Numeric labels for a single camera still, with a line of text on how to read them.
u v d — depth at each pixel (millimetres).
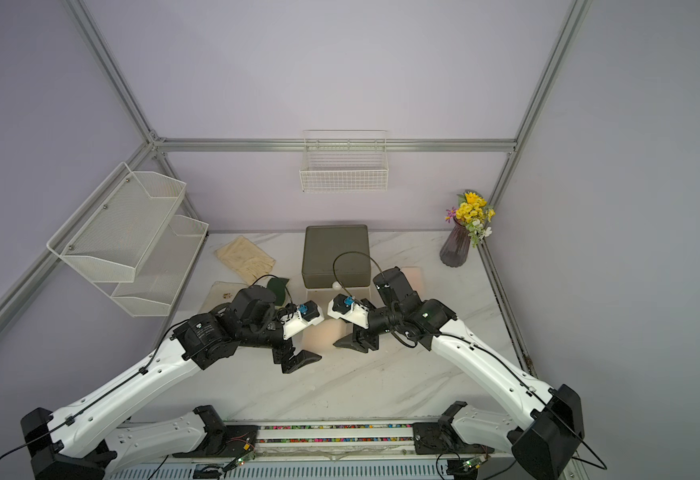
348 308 582
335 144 910
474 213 927
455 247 1063
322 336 697
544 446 371
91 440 383
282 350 603
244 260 1108
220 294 1012
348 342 614
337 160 935
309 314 579
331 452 732
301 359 598
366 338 605
